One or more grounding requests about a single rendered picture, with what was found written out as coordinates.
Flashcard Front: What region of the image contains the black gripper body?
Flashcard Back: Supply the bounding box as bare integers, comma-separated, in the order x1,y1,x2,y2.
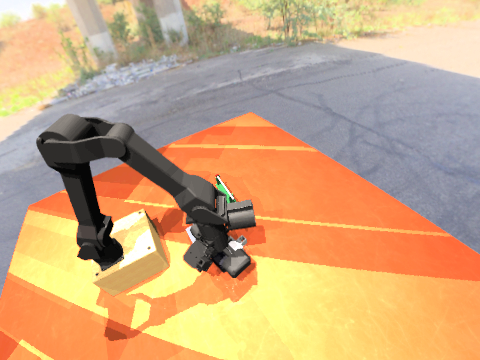
190,223,252,278

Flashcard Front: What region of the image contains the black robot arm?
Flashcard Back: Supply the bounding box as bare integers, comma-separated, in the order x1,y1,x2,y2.
36,114,257,273

